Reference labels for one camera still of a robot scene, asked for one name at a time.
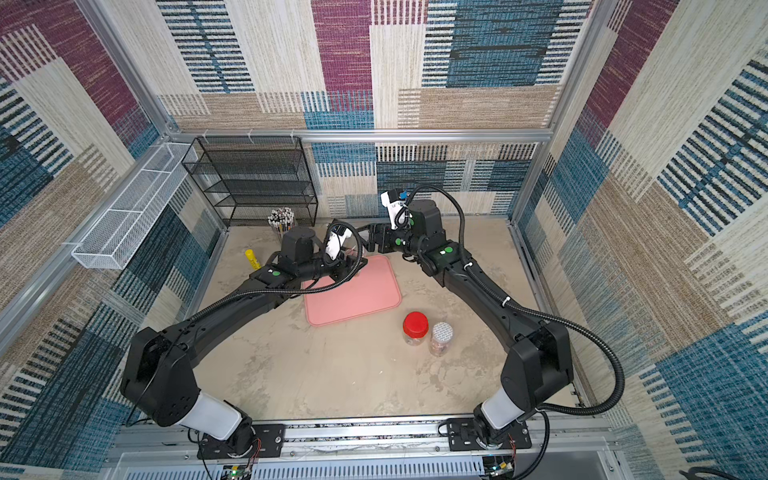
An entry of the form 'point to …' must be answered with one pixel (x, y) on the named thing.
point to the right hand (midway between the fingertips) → (370, 235)
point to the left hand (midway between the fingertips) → (362, 256)
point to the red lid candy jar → (415, 326)
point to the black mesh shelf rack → (246, 178)
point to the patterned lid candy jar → (442, 336)
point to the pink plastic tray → (374, 289)
